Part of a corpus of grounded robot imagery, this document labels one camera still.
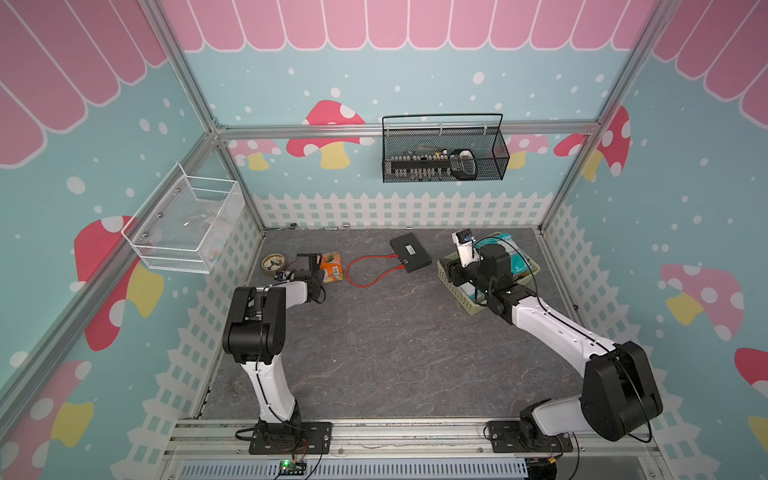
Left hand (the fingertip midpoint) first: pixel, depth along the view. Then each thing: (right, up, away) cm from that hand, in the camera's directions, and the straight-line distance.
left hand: (320, 277), depth 104 cm
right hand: (+42, +8, -18) cm, 46 cm away
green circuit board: (0, -45, -31) cm, 54 cm away
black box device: (+32, +9, +6) cm, 33 cm away
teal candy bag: (+67, +6, -7) cm, 67 cm away
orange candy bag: (+3, +4, +5) cm, 7 cm away
